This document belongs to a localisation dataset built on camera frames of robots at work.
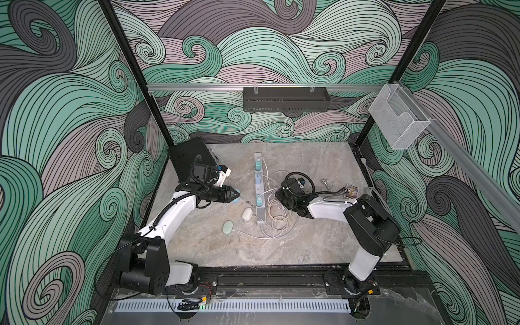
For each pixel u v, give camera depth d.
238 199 0.81
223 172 0.76
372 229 0.47
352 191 0.98
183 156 1.14
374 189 1.00
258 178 0.98
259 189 0.98
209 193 0.70
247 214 0.89
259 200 0.88
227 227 0.86
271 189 0.90
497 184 0.54
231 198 0.78
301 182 0.86
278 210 0.92
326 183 1.01
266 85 0.95
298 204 0.72
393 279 0.75
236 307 0.70
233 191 0.78
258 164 1.01
